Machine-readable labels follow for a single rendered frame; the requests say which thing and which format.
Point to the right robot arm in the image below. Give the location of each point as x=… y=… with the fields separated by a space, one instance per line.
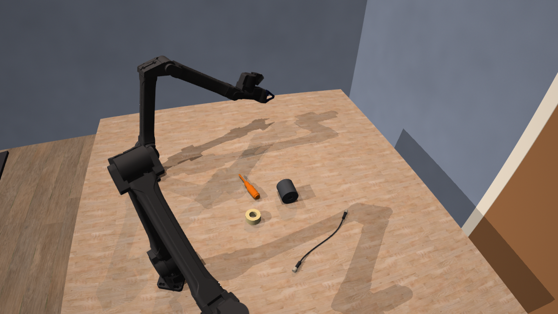
x=171 y=254

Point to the olive-brown hollow cylinder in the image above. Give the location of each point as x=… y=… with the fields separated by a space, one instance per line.
x=256 y=219

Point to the dark grey cylinder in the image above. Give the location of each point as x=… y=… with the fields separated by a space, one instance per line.
x=287 y=191

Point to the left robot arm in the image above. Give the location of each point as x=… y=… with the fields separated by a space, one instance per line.
x=162 y=66

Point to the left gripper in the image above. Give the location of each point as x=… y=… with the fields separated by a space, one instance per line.
x=263 y=97

